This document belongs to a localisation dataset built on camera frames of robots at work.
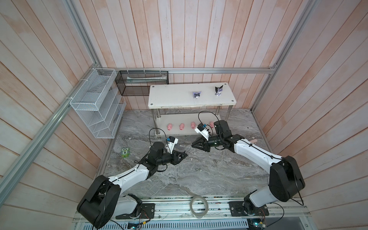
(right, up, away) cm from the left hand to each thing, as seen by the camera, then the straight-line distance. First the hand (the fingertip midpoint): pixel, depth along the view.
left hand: (184, 156), depth 81 cm
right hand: (+5, +7, 0) cm, 9 cm away
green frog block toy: (-40, 0, +13) cm, 42 cm away
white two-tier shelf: (-6, +32, +41) cm, 52 cm away
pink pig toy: (-10, +16, +18) cm, 26 cm away
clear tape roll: (+6, -28, -9) cm, 30 cm away
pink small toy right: (+49, +7, +18) cm, 53 cm away
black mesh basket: (-35, +50, +25) cm, 66 cm away
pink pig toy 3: (+14, +19, -9) cm, 25 cm away
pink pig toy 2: (-2, +17, +20) cm, 26 cm away
